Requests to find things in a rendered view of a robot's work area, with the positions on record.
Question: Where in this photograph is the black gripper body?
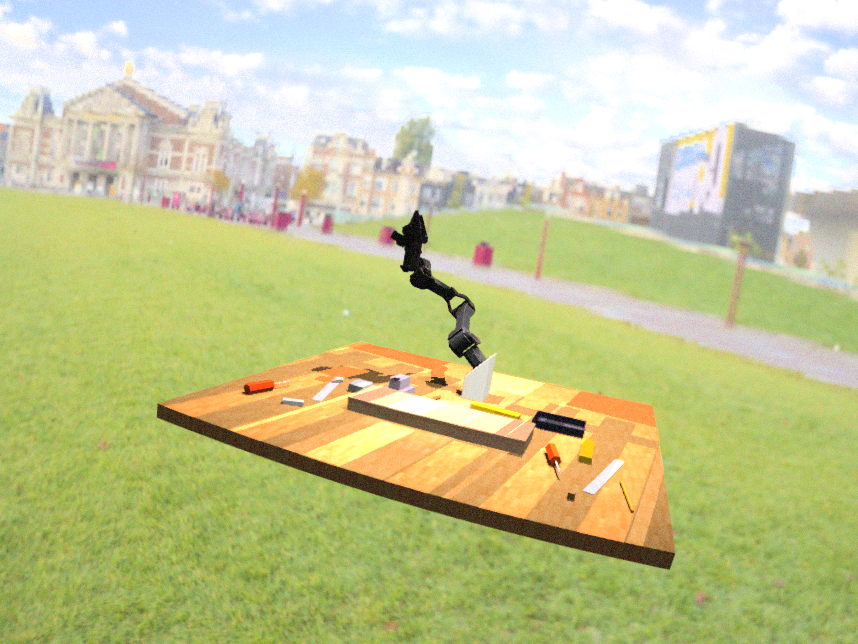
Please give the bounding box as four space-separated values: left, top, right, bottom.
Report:
402 227 428 255

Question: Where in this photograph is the red-handled awl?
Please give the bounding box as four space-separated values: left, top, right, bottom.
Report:
545 443 562 474
244 380 291 394

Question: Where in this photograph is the yellow rectangular block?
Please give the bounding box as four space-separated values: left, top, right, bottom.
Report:
578 438 595 464
471 401 521 420

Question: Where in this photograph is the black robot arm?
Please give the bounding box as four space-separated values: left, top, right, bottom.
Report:
390 230 488 371

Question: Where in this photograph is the white flat strip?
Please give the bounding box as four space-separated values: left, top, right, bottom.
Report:
311 376 344 401
582 459 625 495

